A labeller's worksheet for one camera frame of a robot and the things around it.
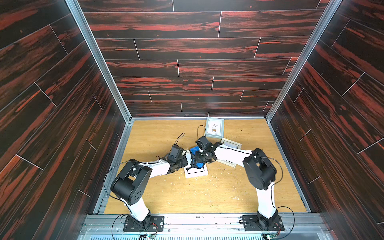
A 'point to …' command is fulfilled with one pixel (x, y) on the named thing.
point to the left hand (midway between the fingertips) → (187, 161)
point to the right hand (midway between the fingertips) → (199, 157)
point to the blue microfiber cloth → (194, 163)
